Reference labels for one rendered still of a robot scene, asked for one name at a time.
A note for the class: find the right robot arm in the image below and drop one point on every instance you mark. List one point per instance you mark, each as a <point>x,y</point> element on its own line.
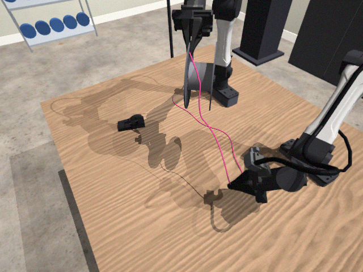
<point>222,9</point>

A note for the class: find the black cable reel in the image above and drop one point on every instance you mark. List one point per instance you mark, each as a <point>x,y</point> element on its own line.
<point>191,82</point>

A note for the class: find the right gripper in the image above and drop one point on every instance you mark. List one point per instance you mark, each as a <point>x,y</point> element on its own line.
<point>194,21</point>

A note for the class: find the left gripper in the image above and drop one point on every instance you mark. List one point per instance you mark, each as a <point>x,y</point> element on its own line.
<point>257,183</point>

